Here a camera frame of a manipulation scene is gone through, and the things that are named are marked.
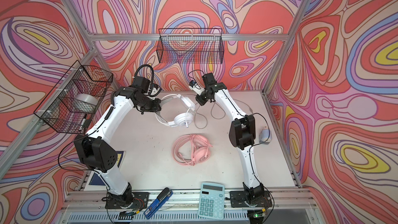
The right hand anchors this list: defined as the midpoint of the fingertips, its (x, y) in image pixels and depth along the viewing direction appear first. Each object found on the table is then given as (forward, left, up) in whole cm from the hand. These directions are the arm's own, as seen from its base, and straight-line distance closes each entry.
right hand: (200, 101), depth 96 cm
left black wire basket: (-17, +59, +19) cm, 64 cm away
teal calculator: (-54, -4, -13) cm, 55 cm away
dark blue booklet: (-43, +55, -13) cm, 71 cm away
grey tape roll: (-16, +53, +19) cm, 59 cm away
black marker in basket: (-22, +56, +12) cm, 62 cm away
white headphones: (-23, +9, +14) cm, 29 cm away
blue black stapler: (-51, +19, -10) cm, 56 cm away
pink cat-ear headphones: (-28, +6, -8) cm, 30 cm away
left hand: (-10, +21, +8) cm, 25 cm away
